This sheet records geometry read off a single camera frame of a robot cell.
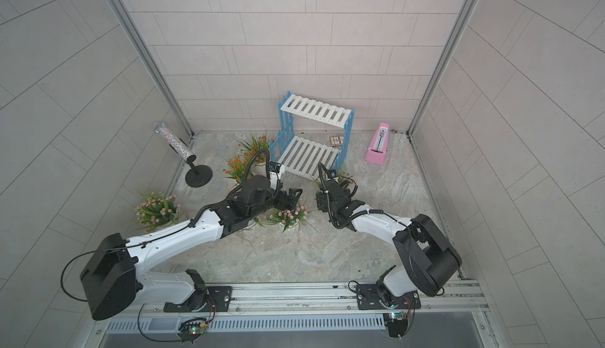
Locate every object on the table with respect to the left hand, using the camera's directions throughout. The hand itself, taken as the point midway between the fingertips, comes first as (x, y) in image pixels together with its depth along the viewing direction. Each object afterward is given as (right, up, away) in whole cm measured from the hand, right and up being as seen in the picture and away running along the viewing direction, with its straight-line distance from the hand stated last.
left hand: (298, 187), depth 79 cm
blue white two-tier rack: (+3, +21, +37) cm, 43 cm away
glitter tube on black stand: (-43, +2, +19) cm, 47 cm away
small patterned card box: (+16, +17, +33) cm, 41 cm away
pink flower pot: (-46, -7, -2) cm, 47 cm away
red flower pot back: (-18, +16, +17) cm, 29 cm away
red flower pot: (-23, +6, +8) cm, 25 cm away
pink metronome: (+33, +15, +21) cm, 42 cm away
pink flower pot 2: (-3, -9, -5) cm, 11 cm away
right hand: (+11, -5, +13) cm, 17 cm away
